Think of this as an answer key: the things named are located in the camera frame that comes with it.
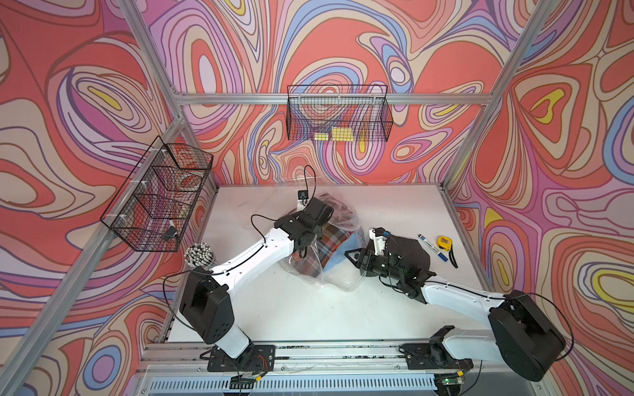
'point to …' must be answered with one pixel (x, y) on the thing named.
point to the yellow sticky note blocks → (338, 134)
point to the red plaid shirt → (311, 260)
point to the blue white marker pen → (433, 248)
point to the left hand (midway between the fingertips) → (312, 223)
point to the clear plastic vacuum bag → (346, 275)
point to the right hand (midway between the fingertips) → (350, 262)
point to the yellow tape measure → (446, 243)
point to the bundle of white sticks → (200, 254)
